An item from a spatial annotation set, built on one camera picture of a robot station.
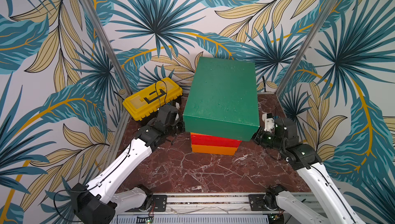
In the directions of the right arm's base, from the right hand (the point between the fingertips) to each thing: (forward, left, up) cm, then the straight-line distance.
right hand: (244, 130), depth 70 cm
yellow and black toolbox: (+26, +51, -8) cm, 58 cm away
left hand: (+4, +24, 0) cm, 25 cm away
